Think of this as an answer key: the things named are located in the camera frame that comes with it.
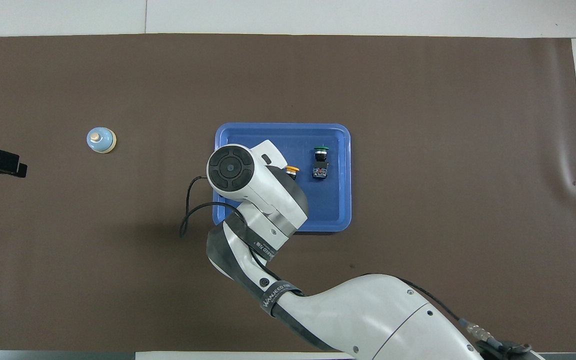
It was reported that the green push button switch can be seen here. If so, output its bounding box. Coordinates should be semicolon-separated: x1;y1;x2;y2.
312;144;331;181

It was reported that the light blue desk bell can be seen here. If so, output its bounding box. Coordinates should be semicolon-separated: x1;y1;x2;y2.
86;125;117;154

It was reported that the brown table mat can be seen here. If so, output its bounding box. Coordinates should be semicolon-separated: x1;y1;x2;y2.
0;33;576;353

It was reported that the blue plastic tray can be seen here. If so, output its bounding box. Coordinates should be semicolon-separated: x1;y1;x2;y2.
212;123;353;234

